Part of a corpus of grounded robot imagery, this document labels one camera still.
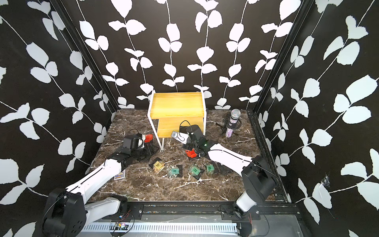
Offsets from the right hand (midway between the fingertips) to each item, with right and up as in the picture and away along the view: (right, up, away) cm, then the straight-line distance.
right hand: (181, 133), depth 85 cm
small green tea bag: (+17, -22, +4) cm, 28 cm away
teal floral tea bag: (-6, -24, +3) cm, 25 cm away
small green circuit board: (-29, -44, -14) cm, 55 cm away
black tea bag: (+5, -14, +11) cm, 19 cm away
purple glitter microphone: (+29, +11, -9) cm, 32 cm away
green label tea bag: (+7, -23, +3) cm, 24 cm away
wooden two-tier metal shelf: (-6, +12, -10) cm, 17 cm away
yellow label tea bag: (-15, -21, +5) cm, 26 cm away
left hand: (-14, -9, 0) cm, 17 cm away
